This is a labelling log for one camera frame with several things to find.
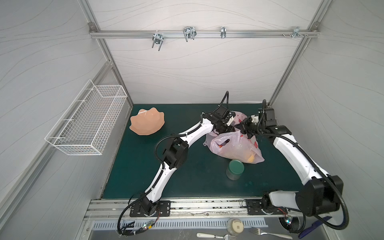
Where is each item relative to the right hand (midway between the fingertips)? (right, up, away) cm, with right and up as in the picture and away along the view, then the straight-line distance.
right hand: (236, 120), depth 80 cm
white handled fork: (-8, -53, -13) cm, 55 cm away
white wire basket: (-73, -3, -12) cm, 74 cm away
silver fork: (+7, -51, -13) cm, 53 cm away
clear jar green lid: (-1, -25, -3) cm, 25 cm away
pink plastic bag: (-2, -13, -4) cm, 13 cm away
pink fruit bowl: (-58, -2, +27) cm, 64 cm away
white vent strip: (-30, -49, -10) cm, 59 cm away
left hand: (+2, -7, +9) cm, 12 cm away
